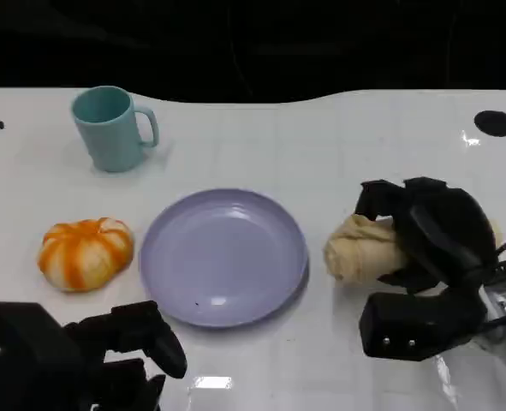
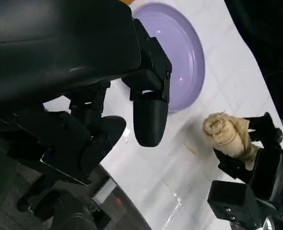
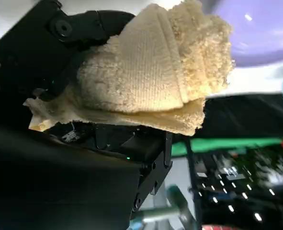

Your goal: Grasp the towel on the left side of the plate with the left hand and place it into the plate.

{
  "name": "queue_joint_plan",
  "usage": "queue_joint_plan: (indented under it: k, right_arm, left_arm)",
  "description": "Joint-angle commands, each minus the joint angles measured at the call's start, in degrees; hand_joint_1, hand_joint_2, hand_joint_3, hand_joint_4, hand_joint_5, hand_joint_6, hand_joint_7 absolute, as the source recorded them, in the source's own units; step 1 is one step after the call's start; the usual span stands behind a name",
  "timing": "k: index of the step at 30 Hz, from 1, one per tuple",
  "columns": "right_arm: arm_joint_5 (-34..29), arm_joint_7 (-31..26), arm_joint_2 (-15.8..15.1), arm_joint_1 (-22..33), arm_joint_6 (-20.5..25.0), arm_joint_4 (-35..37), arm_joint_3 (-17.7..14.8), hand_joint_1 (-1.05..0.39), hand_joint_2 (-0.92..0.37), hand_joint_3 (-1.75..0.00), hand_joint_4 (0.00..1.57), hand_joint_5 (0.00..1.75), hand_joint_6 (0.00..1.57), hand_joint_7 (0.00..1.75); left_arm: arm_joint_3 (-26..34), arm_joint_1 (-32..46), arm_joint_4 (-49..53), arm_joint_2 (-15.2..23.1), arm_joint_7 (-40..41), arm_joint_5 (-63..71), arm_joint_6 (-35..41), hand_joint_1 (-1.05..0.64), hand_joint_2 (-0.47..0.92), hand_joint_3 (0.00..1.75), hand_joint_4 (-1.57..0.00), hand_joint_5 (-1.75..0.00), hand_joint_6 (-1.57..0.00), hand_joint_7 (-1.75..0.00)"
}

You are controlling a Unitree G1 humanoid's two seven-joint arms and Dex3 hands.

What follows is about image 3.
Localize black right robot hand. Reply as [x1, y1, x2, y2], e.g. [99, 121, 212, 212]
[0, 0, 173, 230]

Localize beige towel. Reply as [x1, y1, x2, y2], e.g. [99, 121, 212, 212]
[23, 0, 236, 137]

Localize dark machine with lights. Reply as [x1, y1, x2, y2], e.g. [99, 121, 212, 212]
[184, 146, 283, 230]

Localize black cloth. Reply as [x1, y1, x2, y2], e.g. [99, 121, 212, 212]
[191, 92, 283, 140]

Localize lilac plate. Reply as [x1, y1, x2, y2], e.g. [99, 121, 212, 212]
[201, 0, 283, 70]

